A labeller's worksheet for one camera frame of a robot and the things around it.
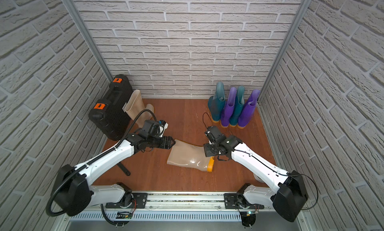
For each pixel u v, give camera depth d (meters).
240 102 0.84
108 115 0.78
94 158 0.47
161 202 0.75
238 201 0.66
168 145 0.74
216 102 0.85
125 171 0.83
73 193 0.40
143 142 0.60
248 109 0.84
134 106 0.82
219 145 0.57
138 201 0.73
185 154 0.89
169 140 0.74
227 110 0.87
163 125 0.77
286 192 0.39
